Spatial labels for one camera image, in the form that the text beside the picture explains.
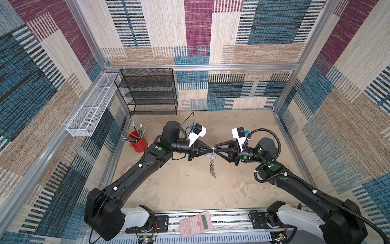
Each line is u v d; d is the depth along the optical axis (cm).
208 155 65
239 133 58
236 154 59
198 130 58
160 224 73
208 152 65
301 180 50
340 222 39
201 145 64
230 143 65
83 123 70
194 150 59
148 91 109
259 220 73
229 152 61
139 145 96
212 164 65
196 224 73
